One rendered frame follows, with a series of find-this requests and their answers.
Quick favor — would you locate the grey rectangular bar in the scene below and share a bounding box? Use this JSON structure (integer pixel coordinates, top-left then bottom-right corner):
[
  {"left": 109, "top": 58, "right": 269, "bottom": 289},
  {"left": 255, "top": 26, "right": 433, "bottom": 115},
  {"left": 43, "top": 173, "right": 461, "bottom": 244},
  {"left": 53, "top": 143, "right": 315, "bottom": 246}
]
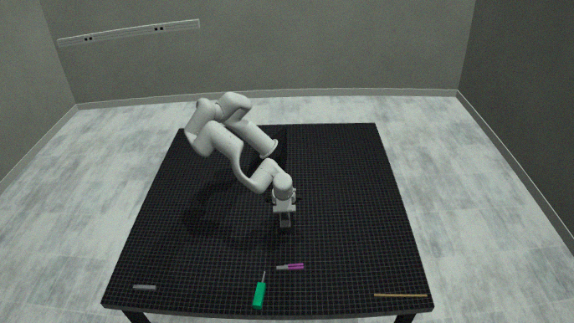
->
[{"left": 133, "top": 285, "right": 156, "bottom": 290}]

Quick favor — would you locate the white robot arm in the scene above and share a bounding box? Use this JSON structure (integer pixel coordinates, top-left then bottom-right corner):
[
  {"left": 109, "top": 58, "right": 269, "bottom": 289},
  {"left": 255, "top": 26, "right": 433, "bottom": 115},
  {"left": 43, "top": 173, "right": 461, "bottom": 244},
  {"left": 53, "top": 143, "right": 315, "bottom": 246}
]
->
[{"left": 184, "top": 91, "right": 296, "bottom": 213}]

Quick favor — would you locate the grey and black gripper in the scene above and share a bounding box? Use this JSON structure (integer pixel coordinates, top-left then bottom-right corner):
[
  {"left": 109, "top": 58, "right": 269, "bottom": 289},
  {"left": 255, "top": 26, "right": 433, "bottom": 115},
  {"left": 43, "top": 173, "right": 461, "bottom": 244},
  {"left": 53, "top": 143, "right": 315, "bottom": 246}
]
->
[{"left": 265, "top": 189, "right": 303, "bottom": 206}]

